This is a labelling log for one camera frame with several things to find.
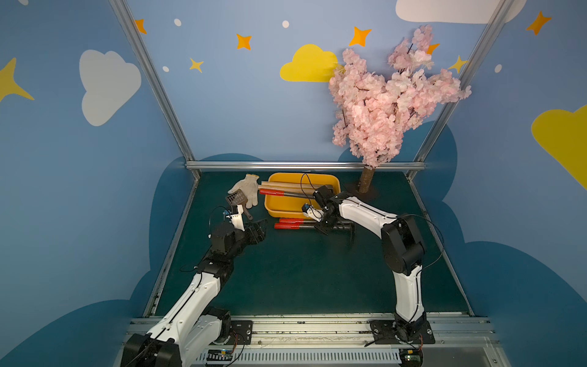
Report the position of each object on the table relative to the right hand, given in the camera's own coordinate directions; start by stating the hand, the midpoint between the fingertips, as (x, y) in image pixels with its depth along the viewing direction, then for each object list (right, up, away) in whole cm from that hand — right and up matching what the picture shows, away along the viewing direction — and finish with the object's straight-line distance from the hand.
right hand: (325, 224), depth 97 cm
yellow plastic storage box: (-16, +7, +5) cm, 18 cm away
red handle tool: (-21, +14, +7) cm, 26 cm away
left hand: (-26, +4, -16) cm, 31 cm away
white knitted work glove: (-37, +17, +20) cm, 46 cm away
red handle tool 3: (-12, -1, +1) cm, 12 cm away
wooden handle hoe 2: (-16, +17, +10) cm, 25 cm away
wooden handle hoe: (-17, +16, +9) cm, 25 cm away
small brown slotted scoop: (-41, +11, +11) cm, 44 cm away
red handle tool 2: (-9, +1, +4) cm, 10 cm away
